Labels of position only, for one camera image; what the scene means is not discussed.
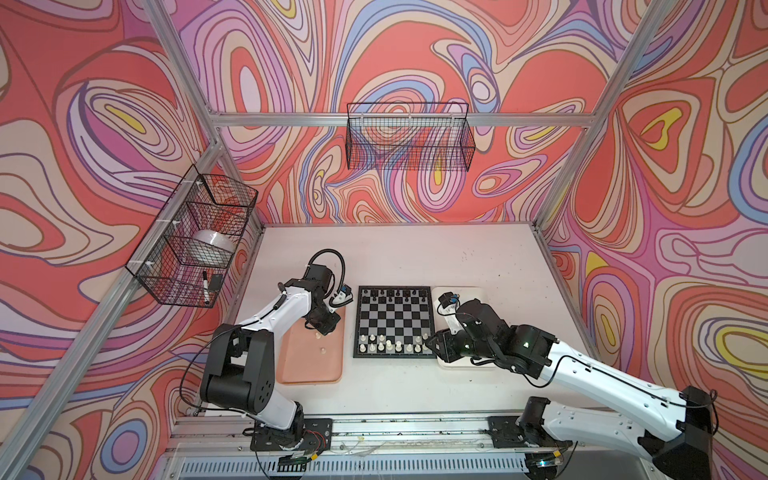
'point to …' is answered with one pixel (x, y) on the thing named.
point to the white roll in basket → (211, 248)
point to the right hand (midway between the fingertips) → (433, 349)
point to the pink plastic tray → (306, 357)
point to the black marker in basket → (206, 292)
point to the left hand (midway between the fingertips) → (329, 320)
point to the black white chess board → (393, 322)
